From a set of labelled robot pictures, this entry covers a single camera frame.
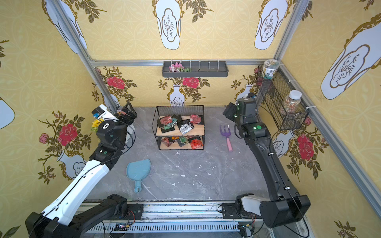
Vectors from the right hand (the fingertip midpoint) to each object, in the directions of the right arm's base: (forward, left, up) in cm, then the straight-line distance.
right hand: (237, 108), depth 74 cm
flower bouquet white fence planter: (-3, +78, -12) cm, 80 cm away
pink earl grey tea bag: (+6, +22, -17) cm, 28 cm away
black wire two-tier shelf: (+27, +34, -34) cm, 55 cm away
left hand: (-6, +56, +4) cm, 57 cm away
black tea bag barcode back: (+2, +28, -15) cm, 32 cm away
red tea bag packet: (+4, +39, -16) cm, 42 cm away
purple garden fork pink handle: (+6, -1, -33) cm, 34 cm away
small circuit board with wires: (-49, +56, -35) cm, 82 cm away
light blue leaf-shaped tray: (-22, +55, -33) cm, 68 cm away
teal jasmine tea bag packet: (+2, +34, -15) cm, 37 cm away
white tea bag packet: (-2, +26, -15) cm, 31 cm away
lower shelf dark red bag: (-1, +41, -31) cm, 52 cm away
